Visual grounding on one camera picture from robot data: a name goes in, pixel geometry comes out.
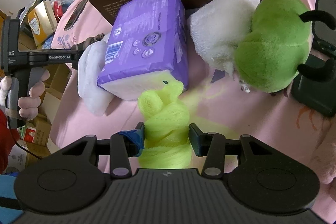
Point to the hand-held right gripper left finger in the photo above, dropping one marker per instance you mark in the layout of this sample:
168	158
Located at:
135	138

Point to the red plastic bag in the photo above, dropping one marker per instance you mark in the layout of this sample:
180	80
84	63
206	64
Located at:
58	10

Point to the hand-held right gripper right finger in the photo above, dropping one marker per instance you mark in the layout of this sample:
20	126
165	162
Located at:
195	140

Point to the purple tissue pack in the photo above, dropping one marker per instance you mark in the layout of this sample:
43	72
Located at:
147	29

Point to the person's left hand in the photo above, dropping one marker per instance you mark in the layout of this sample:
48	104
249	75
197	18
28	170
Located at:
34	106

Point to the yellow white packet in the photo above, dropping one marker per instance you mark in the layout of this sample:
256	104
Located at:
42	22

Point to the pink printed bedsheet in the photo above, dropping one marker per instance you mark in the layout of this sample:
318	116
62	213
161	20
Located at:
236	113

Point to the blue patterned cloth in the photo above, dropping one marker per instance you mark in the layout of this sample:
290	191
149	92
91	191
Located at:
50	41

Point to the white fluffy towel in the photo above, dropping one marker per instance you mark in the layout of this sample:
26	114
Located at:
218	24

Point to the white soft cloth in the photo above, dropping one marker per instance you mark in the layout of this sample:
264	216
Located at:
89	82

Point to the green plush toy black limbs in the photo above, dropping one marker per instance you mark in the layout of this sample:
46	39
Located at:
270	45

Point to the black smartphone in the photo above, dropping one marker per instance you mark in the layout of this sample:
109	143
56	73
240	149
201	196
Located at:
74	15

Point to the black phone stand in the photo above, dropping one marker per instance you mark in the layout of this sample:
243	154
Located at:
312	98

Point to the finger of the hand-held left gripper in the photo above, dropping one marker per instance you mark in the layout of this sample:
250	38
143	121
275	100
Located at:
89	43

